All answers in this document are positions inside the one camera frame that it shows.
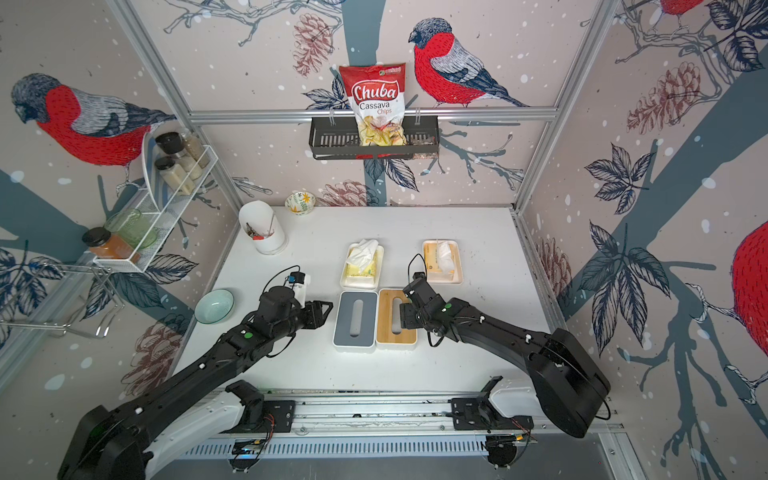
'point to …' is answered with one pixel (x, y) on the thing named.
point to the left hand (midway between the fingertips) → (331, 299)
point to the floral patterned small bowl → (300, 202)
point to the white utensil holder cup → (263, 219)
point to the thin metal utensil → (269, 231)
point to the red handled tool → (253, 234)
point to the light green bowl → (213, 306)
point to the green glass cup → (132, 224)
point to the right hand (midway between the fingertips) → (410, 310)
